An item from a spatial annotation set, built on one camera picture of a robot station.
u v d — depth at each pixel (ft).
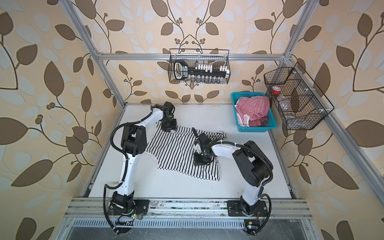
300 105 2.42
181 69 2.74
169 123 3.00
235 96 3.76
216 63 3.07
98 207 2.50
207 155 2.30
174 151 3.09
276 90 2.84
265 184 1.67
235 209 2.38
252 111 3.37
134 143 2.06
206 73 2.73
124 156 2.06
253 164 1.56
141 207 2.42
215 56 2.98
